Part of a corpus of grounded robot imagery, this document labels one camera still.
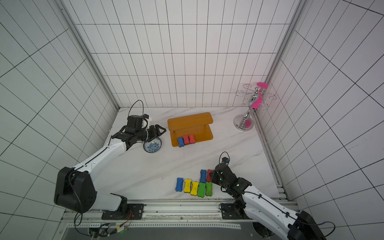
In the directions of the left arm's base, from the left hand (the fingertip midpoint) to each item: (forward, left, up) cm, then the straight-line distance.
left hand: (161, 134), depth 84 cm
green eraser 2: (-25, -27, -15) cm, 40 cm away
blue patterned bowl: (+1, +8, -16) cm, 18 cm away
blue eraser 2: (-19, -24, -15) cm, 34 cm away
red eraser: (+4, -14, -14) cm, 20 cm away
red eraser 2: (+5, -18, -13) cm, 23 cm away
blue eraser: (+4, -10, -14) cm, 18 cm away
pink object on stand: (+21, -59, +7) cm, 63 cm away
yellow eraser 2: (-27, -19, -14) cm, 36 cm away
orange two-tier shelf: (+14, -21, -9) cm, 27 cm away
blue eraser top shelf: (-23, -11, -15) cm, 30 cm away
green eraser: (-26, -23, -15) cm, 38 cm away
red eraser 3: (-18, -28, -15) cm, 36 cm away
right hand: (-18, -27, -15) cm, 35 cm away
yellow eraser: (-25, -16, -14) cm, 33 cm away
